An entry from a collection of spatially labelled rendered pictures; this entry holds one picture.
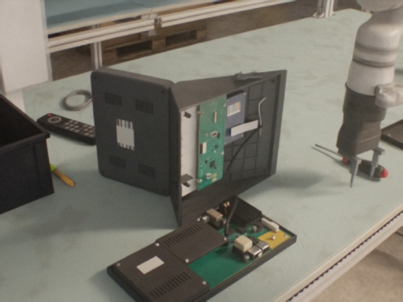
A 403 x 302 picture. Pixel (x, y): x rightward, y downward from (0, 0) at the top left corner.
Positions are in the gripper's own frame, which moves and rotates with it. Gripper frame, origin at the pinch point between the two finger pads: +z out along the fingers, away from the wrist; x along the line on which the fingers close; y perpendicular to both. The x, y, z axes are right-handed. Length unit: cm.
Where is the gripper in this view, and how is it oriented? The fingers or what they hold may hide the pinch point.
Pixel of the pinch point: (360, 183)
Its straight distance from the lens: 94.5
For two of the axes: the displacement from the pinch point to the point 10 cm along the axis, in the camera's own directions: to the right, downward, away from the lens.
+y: -5.3, -4.5, 7.2
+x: -8.5, 2.5, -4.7
